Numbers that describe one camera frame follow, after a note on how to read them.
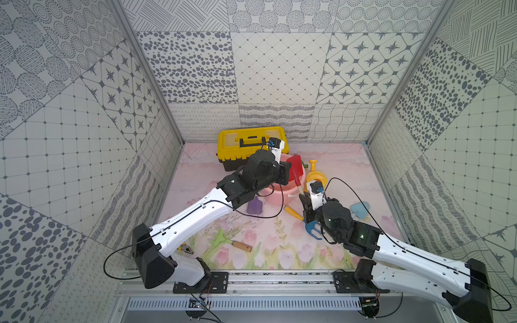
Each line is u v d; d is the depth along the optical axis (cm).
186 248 81
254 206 94
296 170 71
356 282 66
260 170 50
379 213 93
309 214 64
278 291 73
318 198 62
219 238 85
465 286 41
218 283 73
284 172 59
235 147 95
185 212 45
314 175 91
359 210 93
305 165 108
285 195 80
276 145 59
